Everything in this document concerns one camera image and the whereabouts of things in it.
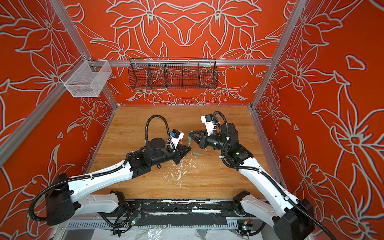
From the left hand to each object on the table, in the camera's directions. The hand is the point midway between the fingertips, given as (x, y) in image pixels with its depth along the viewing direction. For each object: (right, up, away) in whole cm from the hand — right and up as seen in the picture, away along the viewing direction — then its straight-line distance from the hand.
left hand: (190, 146), depth 70 cm
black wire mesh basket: (-12, +45, +30) cm, 55 cm away
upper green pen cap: (+4, -8, +22) cm, 24 cm away
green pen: (0, +4, -2) cm, 5 cm away
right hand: (-1, +6, -3) cm, 7 cm away
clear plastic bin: (-66, +39, +22) cm, 80 cm away
